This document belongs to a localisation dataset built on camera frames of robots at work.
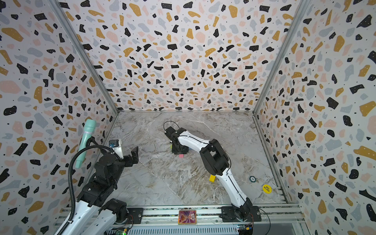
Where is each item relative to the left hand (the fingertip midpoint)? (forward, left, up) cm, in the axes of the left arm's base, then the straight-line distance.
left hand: (131, 148), depth 74 cm
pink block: (+7, -23, -21) cm, 32 cm away
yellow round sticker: (-14, -74, -23) cm, 78 cm away
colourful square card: (-27, -28, -20) cm, 44 cm away
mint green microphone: (+5, +17, +11) cm, 21 cm away
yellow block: (-8, -42, -21) cm, 48 cm away
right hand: (+10, -23, -23) cm, 34 cm away
